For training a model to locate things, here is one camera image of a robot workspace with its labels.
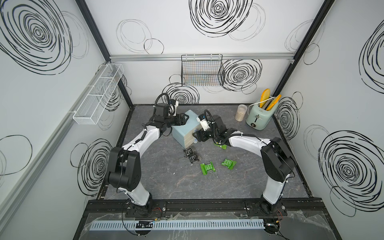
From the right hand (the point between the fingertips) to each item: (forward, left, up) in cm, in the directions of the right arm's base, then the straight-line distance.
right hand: (197, 131), depth 90 cm
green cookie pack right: (-14, -19, -12) cm, 27 cm away
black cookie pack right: (-12, +2, -10) cm, 16 cm away
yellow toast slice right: (+21, -50, +5) cm, 54 cm away
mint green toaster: (+12, -40, -1) cm, 42 cm away
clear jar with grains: (+21, -31, -4) cm, 38 cm away
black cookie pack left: (-9, +6, -10) cm, 15 cm away
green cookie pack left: (-18, -5, -11) cm, 21 cm away
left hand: (+6, +8, +7) cm, 12 cm away
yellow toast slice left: (+26, -45, +7) cm, 53 cm away
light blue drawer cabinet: (-4, +8, +4) cm, 10 cm away
